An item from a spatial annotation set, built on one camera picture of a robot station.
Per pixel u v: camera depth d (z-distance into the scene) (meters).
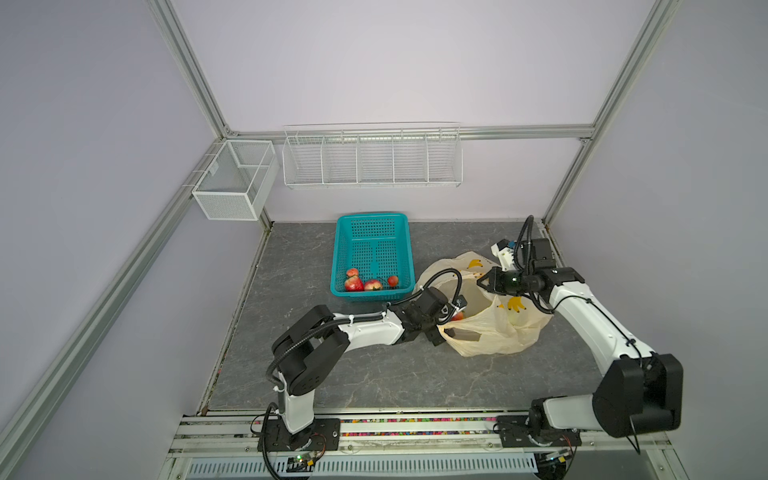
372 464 0.71
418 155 1.05
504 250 0.77
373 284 0.97
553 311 0.57
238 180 1.00
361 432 0.75
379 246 1.12
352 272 1.02
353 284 0.97
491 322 0.77
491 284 0.75
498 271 0.74
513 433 0.74
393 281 1.00
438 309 0.70
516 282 0.71
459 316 0.77
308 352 0.47
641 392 0.41
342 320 0.52
